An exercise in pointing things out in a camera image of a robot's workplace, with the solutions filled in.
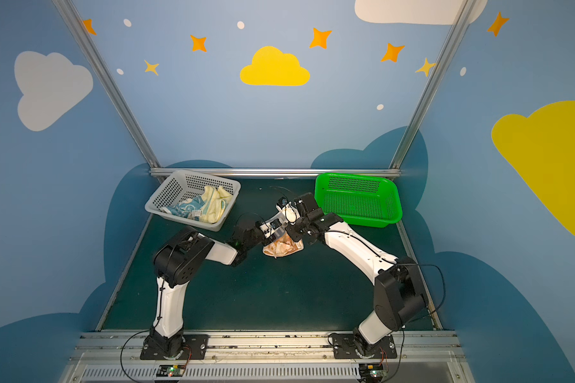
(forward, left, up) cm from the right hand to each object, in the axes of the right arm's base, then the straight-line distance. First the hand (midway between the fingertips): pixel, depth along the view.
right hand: (293, 221), depth 86 cm
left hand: (+6, +6, -9) cm, 13 cm away
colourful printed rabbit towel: (-5, +3, -9) cm, 11 cm away
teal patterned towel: (+12, +46, -11) cm, 49 cm away
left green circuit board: (-46, +35, -15) cm, 60 cm away
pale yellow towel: (+16, +37, -11) cm, 41 cm away
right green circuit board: (-43, -26, -17) cm, 53 cm away
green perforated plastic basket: (+26, -37, -17) cm, 49 cm away
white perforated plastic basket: (+28, +54, -11) cm, 62 cm away
